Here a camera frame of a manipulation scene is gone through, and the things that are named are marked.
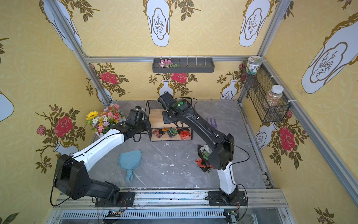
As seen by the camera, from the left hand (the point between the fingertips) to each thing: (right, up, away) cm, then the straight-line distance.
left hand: (145, 123), depth 87 cm
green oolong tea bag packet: (+39, -20, +1) cm, 44 cm away
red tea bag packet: (+40, -26, -4) cm, 48 cm away
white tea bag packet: (+39, -17, +5) cm, 43 cm away
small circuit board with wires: (-13, -47, -14) cm, 50 cm away
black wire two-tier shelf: (+4, +7, +6) cm, 10 cm away
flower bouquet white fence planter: (-28, +1, 0) cm, 28 cm away
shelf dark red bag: (+5, -7, +12) cm, 15 cm away
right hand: (+18, +5, -4) cm, 19 cm away
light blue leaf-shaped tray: (-10, -24, +1) cm, 26 cm away
